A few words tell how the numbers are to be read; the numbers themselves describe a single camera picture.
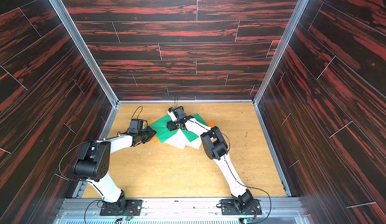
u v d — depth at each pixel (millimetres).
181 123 816
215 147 639
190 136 1011
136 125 782
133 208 720
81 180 502
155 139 977
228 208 730
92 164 478
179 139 990
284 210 737
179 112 868
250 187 664
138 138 750
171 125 954
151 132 904
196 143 976
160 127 1048
